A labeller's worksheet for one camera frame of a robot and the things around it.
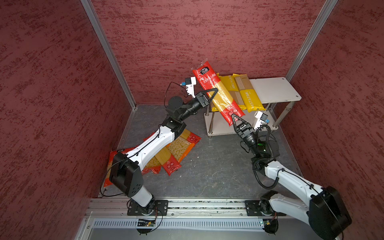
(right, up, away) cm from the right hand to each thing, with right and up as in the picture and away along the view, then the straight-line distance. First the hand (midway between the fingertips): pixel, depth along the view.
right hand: (229, 117), depth 63 cm
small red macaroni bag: (-39, -28, +22) cm, 53 cm away
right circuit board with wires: (+22, -53, +7) cm, 58 cm away
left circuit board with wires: (-41, -53, +9) cm, 68 cm away
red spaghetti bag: (-19, -13, +36) cm, 43 cm away
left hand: (-5, +11, -1) cm, 12 cm away
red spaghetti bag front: (-32, -25, +24) cm, 48 cm away
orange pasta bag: (-25, -19, +29) cm, 43 cm away
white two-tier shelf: (+30, +12, +16) cm, 36 cm away
